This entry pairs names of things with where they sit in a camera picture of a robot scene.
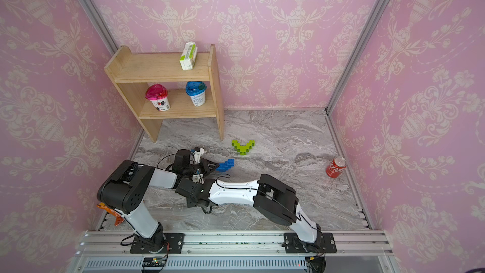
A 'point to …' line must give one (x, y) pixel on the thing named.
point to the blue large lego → (223, 168)
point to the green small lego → (251, 143)
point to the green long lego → (243, 150)
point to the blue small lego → (231, 162)
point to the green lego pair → (237, 145)
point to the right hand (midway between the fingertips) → (193, 200)
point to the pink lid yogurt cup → (157, 93)
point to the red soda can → (336, 167)
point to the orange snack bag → (119, 219)
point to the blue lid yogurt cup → (196, 90)
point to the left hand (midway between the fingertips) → (218, 167)
